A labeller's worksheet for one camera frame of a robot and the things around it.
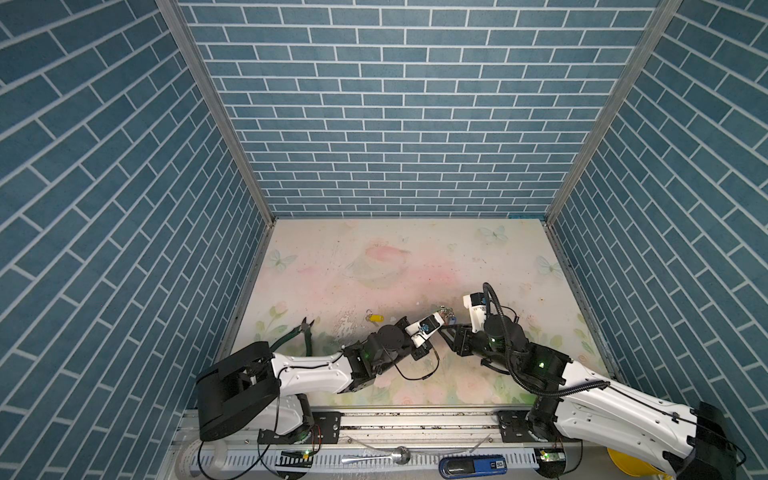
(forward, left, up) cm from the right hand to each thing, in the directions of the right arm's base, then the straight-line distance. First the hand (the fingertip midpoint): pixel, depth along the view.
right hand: (437, 328), depth 74 cm
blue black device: (-27, -9, -11) cm, 30 cm away
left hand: (+2, 0, -1) cm, 2 cm away
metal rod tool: (-26, +7, -14) cm, 30 cm away
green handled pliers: (+1, +37, -15) cm, 40 cm away
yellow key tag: (+9, +18, -16) cm, 26 cm away
